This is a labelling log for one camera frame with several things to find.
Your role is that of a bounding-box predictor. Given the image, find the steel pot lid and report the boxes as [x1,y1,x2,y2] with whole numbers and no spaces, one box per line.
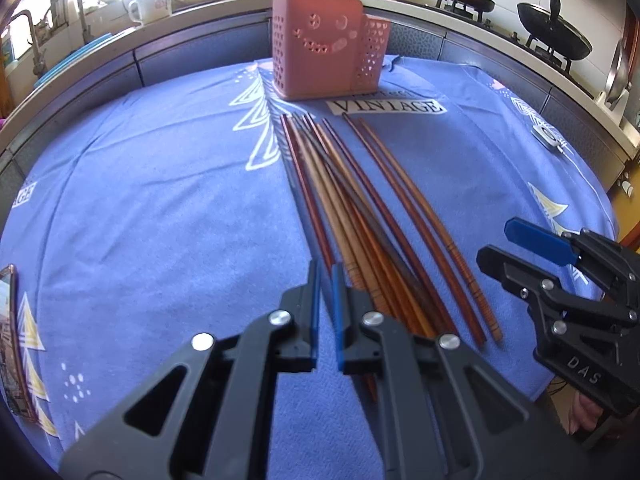
[604,39,629,107]

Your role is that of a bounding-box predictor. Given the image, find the chrome kitchen faucet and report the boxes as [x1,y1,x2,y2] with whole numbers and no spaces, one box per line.
[49,0,94,44]
[6,8,49,77]

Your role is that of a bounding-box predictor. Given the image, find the person's hand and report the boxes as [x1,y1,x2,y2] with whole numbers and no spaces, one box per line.
[567,392,603,434]

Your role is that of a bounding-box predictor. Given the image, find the white button device with cable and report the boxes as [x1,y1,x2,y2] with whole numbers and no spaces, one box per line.
[530,124,591,169]

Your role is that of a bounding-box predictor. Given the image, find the white ceramic mug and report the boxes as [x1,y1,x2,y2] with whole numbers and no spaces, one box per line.
[128,0,171,25]

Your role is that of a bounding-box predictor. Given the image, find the black wok with lid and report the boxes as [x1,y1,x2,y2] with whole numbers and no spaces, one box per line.
[518,0,592,61]

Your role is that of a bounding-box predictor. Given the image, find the red-brown wooden chopstick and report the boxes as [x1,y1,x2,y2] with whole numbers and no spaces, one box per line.
[342,113,486,346]
[357,119,503,342]

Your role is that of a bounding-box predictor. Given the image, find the blue printed tablecloth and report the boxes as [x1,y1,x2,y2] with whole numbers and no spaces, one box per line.
[1,56,618,466]

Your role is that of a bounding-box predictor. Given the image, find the reddish wooden chopstick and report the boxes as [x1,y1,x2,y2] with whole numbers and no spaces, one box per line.
[280,115,380,402]

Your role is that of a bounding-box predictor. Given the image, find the smartphone with red case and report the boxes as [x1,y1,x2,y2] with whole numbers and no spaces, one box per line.
[0,264,37,422]

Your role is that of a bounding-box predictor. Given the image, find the dark brown wooden chopstick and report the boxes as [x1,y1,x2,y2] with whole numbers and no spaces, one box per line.
[295,114,457,337]

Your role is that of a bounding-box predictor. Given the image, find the light brown wooden chopstick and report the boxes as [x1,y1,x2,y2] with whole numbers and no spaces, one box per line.
[291,115,392,314]

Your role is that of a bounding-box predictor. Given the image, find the black gas stove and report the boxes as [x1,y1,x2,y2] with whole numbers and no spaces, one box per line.
[424,1,597,99]

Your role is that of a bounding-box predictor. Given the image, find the blue plastic basin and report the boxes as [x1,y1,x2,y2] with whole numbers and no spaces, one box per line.
[34,32,113,89]

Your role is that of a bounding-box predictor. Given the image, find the pink perforated utensil holder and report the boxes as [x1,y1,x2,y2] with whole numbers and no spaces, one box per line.
[271,0,392,101]

